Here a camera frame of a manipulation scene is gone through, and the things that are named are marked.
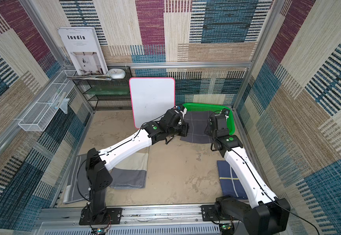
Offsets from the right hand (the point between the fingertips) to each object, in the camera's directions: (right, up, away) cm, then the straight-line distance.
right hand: (213, 123), depth 78 cm
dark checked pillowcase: (-7, +1, +5) cm, 9 cm away
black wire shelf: (-59, +18, +16) cm, 64 cm away
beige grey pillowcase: (-45, -29, +9) cm, 55 cm away
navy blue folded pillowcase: (+11, -34, +5) cm, 36 cm away
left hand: (-13, -1, 0) cm, 13 cm away
